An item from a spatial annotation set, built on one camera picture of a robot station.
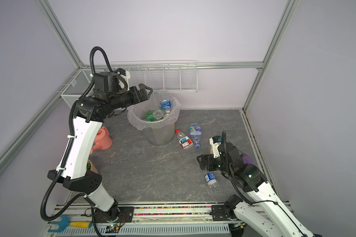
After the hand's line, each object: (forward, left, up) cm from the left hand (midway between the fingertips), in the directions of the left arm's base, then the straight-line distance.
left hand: (146, 93), depth 64 cm
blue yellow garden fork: (-40, +45, -45) cm, 75 cm away
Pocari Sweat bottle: (+14, -6, -20) cm, 26 cm away
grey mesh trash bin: (+1, -1, -32) cm, 32 cm away
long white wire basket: (+36, -9, -15) cm, 40 cm away
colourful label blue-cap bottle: (+8, -25, -41) cm, 49 cm away
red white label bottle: (+1, -17, -43) cm, 46 cm away
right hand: (-20, -25, -23) cm, 40 cm away
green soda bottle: (+8, +3, -24) cm, 25 cm away
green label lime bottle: (+8, -3, -21) cm, 23 cm away
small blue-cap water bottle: (-26, -29, -40) cm, 56 cm away
